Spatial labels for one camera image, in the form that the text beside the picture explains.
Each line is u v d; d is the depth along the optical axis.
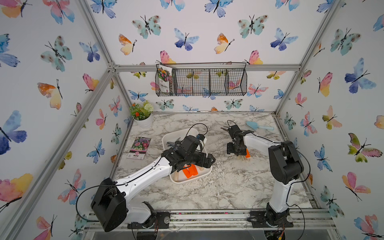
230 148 0.88
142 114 1.00
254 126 1.12
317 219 0.76
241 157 0.94
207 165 0.70
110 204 0.39
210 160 0.69
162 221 0.73
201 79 0.98
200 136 0.71
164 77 0.89
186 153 0.59
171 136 1.01
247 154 0.97
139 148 1.01
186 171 0.88
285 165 0.51
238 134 0.72
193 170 0.88
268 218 0.66
